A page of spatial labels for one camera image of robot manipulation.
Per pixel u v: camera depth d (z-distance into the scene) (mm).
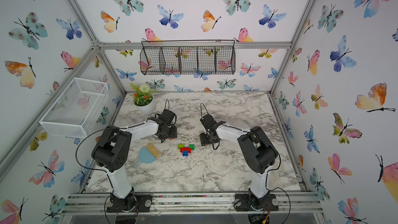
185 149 896
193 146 913
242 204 737
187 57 979
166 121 770
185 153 887
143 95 981
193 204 751
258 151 490
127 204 648
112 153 493
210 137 749
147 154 904
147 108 1018
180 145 922
